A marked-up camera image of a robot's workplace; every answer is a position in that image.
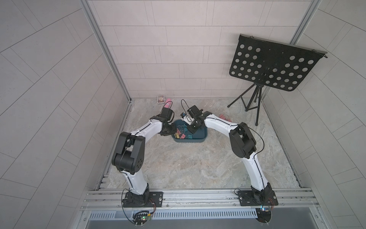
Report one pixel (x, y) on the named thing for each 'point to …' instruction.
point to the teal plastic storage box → (200, 136)
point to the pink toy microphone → (168, 103)
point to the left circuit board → (140, 217)
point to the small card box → (160, 99)
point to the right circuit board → (264, 215)
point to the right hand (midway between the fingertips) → (189, 127)
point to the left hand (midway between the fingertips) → (175, 129)
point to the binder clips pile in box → (178, 135)
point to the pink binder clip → (222, 117)
